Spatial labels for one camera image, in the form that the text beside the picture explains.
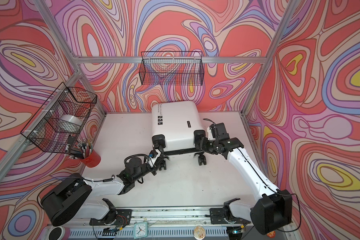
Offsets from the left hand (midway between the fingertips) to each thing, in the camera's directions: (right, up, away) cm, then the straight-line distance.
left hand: (165, 157), depth 83 cm
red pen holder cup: (-43, -2, +4) cm, 44 cm away
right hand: (+20, +5, -3) cm, 21 cm away
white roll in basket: (-44, +19, -13) cm, 50 cm away
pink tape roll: (-45, -30, -18) cm, 57 cm away
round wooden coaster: (+18, -32, -14) cm, 39 cm away
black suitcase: (+7, +20, +3) cm, 22 cm away
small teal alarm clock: (-10, -31, -14) cm, 36 cm away
